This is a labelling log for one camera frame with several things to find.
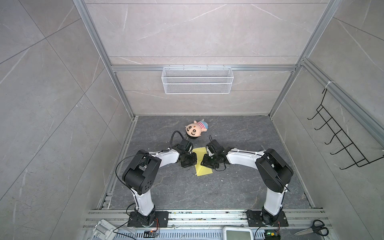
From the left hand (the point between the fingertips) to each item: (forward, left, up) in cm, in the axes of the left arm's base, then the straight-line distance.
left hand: (197, 159), depth 93 cm
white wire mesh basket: (+46, -2, +28) cm, 54 cm away
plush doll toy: (+19, +1, +7) cm, 20 cm away
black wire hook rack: (-18, -65, +31) cm, 74 cm away
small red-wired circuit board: (-37, +25, -2) cm, 45 cm away
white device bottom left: (-35, +46, +1) cm, 58 cm away
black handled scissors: (-38, -57, -1) cm, 69 cm away
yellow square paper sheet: (-6, -2, -1) cm, 7 cm away
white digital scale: (-39, -16, +3) cm, 42 cm away
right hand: (-2, -3, -1) cm, 4 cm away
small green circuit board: (-40, -33, -2) cm, 52 cm away
